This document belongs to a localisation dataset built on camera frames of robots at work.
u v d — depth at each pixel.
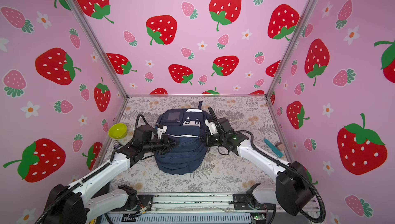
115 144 0.92
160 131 0.76
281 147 0.91
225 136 0.63
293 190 0.41
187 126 0.92
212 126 0.75
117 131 1.00
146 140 0.65
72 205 0.39
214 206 0.73
